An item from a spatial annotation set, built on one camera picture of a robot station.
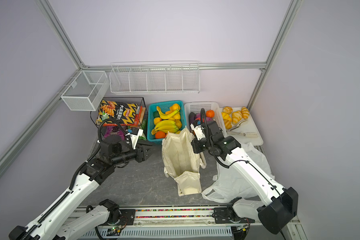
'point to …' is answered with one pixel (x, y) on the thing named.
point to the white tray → (245, 131)
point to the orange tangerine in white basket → (210, 113)
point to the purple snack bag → (114, 130)
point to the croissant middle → (236, 116)
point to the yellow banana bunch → (165, 126)
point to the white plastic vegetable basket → (196, 107)
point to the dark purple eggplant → (191, 118)
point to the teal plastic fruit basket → (165, 107)
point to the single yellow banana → (167, 116)
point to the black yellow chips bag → (124, 113)
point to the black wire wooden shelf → (141, 120)
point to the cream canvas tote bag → (180, 161)
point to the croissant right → (245, 112)
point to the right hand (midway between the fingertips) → (192, 143)
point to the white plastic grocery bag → (229, 184)
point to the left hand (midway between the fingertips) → (153, 149)
